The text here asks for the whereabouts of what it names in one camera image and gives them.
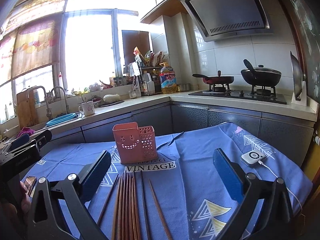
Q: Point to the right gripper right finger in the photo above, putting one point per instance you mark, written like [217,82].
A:
[276,215]

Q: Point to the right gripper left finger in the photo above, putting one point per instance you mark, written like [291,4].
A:
[46,219]

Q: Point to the lower kitchen cabinets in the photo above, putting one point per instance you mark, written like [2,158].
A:
[291,136]

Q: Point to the person's left hand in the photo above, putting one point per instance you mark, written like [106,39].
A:
[10,211]

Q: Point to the magenta cloth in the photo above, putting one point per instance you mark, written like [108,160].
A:
[25,130]

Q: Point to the wooden cutting board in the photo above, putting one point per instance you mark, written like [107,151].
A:
[25,109]

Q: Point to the blue basin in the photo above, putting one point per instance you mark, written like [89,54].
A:
[61,119]

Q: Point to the small white device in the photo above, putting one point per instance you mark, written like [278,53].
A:
[252,157]

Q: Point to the dark thin chopstick left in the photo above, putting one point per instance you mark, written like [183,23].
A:
[106,202]

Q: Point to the brown wooden chopstick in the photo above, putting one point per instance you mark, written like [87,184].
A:
[116,208]

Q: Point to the white mug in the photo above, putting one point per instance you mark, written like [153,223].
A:
[87,108]

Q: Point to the reddish wooden chopstick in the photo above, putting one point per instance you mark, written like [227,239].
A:
[128,223]

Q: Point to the blue patterned tablecloth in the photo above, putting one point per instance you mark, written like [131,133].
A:
[193,199]

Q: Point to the light wooden chopstick right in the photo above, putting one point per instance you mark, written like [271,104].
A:
[160,213]

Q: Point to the patterned window blind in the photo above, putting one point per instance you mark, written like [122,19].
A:
[31,38]

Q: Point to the pink utensil holder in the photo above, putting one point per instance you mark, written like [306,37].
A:
[135,144]

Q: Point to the pot lid on stand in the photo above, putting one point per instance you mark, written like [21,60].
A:
[299,94]

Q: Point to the gas stove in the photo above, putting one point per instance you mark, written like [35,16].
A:
[264,95]

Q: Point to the black wok with lid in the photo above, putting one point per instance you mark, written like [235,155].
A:
[260,76]

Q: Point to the white jug bottle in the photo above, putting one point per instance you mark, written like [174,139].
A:
[149,82]

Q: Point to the red frying pan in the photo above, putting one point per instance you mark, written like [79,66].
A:
[215,80]

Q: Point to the condiment rack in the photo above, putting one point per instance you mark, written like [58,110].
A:
[151,63]

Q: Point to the cooking oil bottle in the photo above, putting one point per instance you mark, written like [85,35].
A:
[168,79]

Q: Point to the range hood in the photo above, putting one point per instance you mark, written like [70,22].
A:
[221,19]

